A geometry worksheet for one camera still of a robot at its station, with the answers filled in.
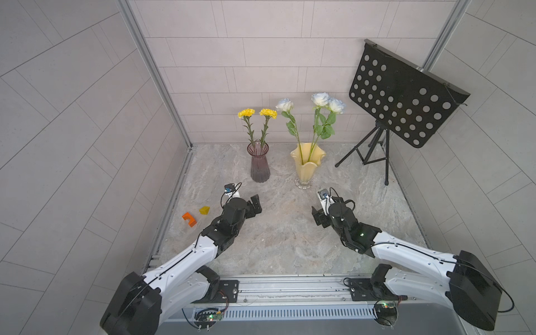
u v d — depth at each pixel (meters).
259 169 0.93
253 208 0.74
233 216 0.59
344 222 0.59
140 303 0.38
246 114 0.83
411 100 0.71
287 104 0.82
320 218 0.72
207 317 0.66
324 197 0.68
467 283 0.40
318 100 0.81
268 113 0.84
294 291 0.72
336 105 0.81
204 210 0.89
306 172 0.88
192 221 0.86
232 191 0.69
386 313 0.68
